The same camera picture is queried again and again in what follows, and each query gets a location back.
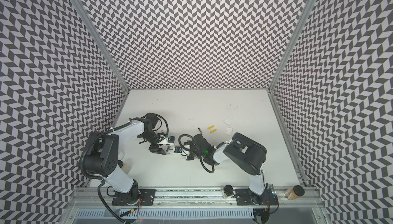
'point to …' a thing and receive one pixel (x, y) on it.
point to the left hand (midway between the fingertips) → (165, 146)
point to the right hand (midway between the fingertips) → (178, 151)
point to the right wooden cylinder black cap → (292, 193)
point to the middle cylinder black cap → (227, 191)
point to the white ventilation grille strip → (166, 214)
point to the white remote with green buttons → (171, 149)
